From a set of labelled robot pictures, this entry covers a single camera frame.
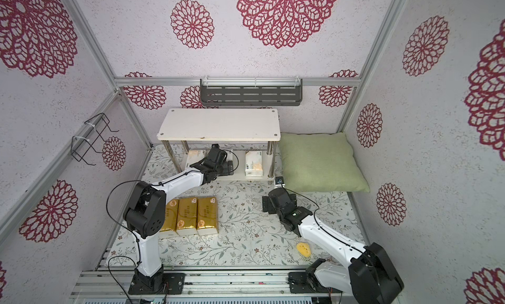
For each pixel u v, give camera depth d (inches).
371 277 15.9
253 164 37.7
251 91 37.0
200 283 29.7
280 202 25.2
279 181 29.1
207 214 33.0
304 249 31.4
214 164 29.5
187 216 33.1
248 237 33.6
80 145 28.6
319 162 37.2
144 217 20.0
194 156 39.4
